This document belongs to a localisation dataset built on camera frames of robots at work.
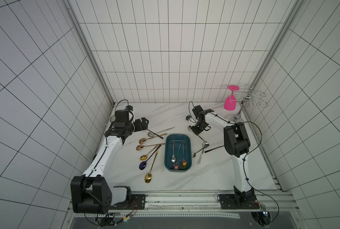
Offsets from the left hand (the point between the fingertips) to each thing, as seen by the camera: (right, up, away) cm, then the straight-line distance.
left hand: (141, 125), depth 84 cm
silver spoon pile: (+4, -8, +15) cm, 18 cm away
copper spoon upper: (-2, -12, +14) cm, 18 cm away
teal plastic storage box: (+22, -18, +6) cm, 30 cm away
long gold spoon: (+5, -30, -2) cm, 31 cm away
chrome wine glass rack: (+65, +16, +2) cm, 67 cm away
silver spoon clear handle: (+35, -23, +2) cm, 43 cm away
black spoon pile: (+11, -10, +14) cm, 20 cm away
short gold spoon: (+1, -20, +4) cm, 21 cm away
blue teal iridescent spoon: (+21, -25, 0) cm, 33 cm away
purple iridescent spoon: (+26, -23, 0) cm, 35 cm away
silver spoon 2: (+41, -14, +10) cm, 45 cm away
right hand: (+33, -6, +19) cm, 39 cm away
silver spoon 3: (+33, -19, +5) cm, 38 cm away
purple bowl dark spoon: (+1, -24, +2) cm, 25 cm away
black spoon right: (+46, -17, +9) cm, 50 cm away
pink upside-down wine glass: (+60, +15, +13) cm, 63 cm away
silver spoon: (+20, -22, +4) cm, 30 cm away
